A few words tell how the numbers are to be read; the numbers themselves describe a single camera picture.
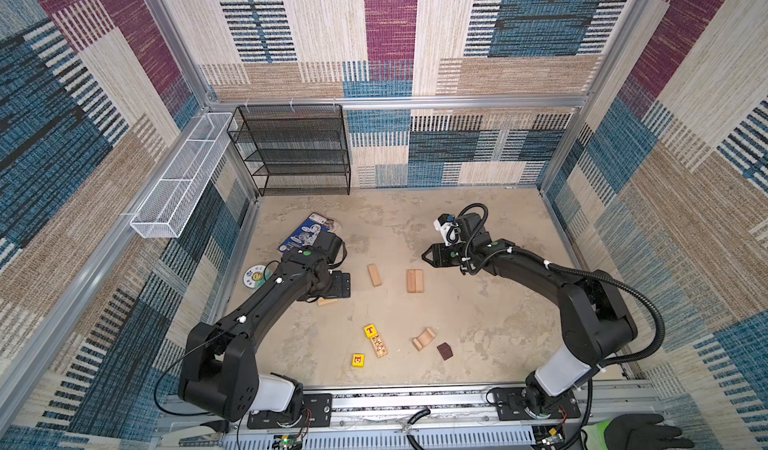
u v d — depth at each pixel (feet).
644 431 2.28
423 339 2.73
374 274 3.18
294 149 3.61
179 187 2.48
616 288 1.46
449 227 2.71
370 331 2.78
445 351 2.68
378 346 2.71
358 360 2.60
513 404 2.42
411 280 3.10
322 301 3.00
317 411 2.40
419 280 3.15
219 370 1.36
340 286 2.49
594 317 1.52
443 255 2.61
